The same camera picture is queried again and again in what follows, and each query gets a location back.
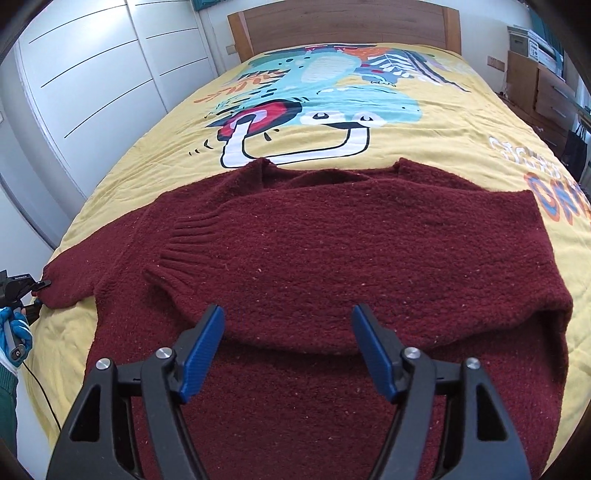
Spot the dark red knitted sweater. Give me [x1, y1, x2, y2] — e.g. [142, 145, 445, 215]
[40, 159, 573, 479]

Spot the left hand blue glove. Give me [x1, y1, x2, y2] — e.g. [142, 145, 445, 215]
[0, 307, 33, 375]

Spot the white wardrobe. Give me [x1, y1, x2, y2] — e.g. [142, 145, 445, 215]
[15, 0, 216, 196]

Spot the black bag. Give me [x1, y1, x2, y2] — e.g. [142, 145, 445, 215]
[560, 127, 588, 182]

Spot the wooden drawer dresser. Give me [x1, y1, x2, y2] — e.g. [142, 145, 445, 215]
[501, 51, 576, 158]

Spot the yellow cartoon print duvet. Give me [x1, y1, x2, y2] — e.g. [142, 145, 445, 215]
[31, 44, 590, 469]

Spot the wooden headboard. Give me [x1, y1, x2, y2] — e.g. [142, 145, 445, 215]
[228, 1, 462, 61]

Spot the white printer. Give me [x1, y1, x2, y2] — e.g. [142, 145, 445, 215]
[507, 26, 564, 77]

